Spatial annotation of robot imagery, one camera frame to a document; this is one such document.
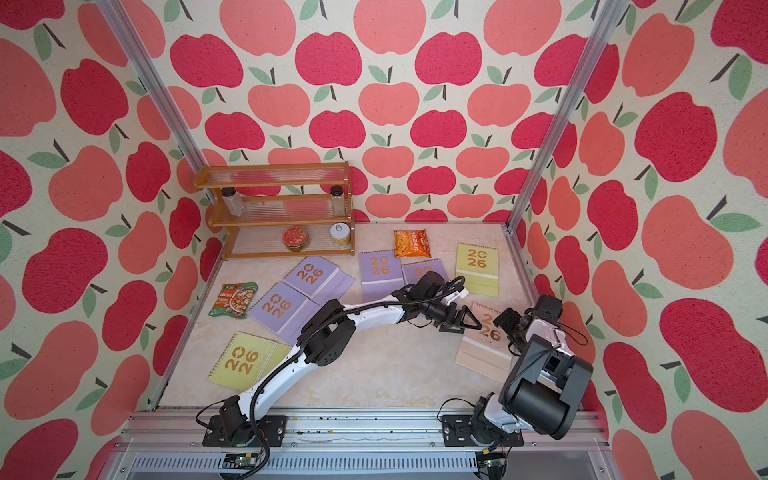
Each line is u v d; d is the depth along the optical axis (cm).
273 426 76
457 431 73
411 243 111
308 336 66
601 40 73
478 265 108
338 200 98
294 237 111
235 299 97
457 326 80
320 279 103
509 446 71
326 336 63
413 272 105
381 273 105
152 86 82
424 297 81
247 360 85
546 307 72
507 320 82
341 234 111
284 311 95
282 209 119
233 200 98
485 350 87
